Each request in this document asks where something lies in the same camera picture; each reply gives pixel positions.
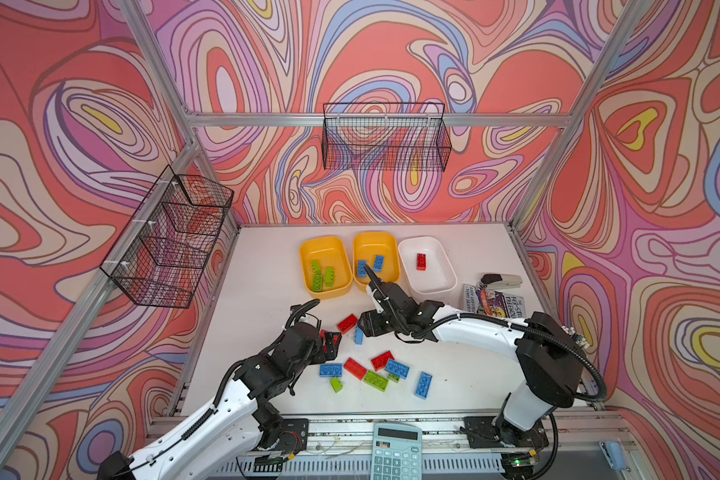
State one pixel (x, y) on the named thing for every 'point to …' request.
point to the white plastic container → (428, 265)
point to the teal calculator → (396, 452)
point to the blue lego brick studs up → (378, 264)
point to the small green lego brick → (336, 384)
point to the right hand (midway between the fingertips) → (370, 327)
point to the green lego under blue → (394, 377)
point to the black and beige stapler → (495, 282)
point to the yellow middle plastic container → (379, 251)
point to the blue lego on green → (396, 368)
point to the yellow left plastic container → (326, 264)
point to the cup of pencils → (567, 326)
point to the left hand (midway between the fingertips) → (327, 338)
